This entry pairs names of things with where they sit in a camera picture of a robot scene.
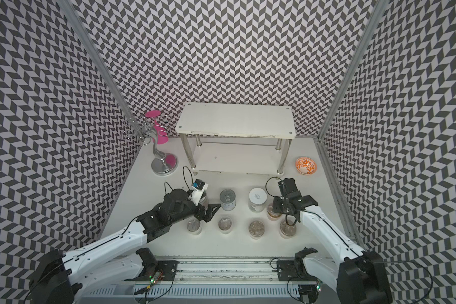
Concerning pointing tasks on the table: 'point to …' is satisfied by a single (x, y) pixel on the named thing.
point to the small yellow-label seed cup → (194, 226)
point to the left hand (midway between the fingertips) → (211, 202)
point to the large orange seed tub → (273, 216)
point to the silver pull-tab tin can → (227, 198)
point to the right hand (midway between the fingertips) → (279, 208)
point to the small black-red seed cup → (225, 225)
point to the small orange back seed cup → (256, 229)
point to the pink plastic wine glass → (160, 133)
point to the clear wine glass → (147, 138)
